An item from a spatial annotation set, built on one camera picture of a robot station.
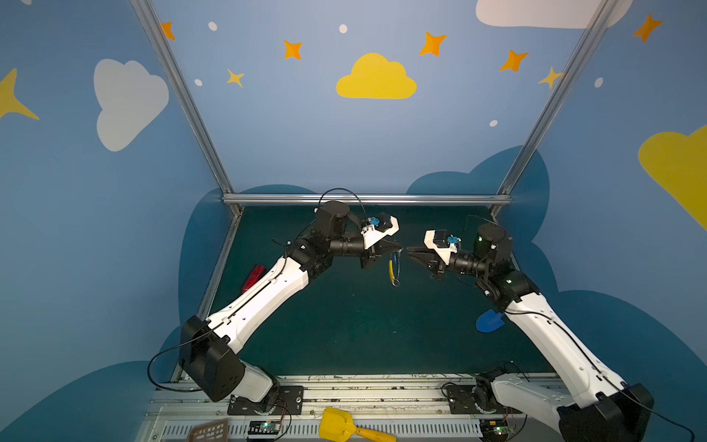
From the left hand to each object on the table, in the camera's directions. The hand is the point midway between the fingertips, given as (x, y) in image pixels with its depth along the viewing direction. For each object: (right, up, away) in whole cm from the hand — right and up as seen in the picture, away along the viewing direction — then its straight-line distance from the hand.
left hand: (400, 242), depth 66 cm
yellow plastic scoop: (-16, -48, +5) cm, 51 cm away
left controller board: (-35, -49, +5) cm, 61 cm away
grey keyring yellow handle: (0, -8, +9) cm, 12 cm away
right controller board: (+26, -50, +4) cm, 56 cm away
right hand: (+3, -1, +2) cm, 4 cm away
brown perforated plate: (-47, -49, +4) cm, 68 cm away
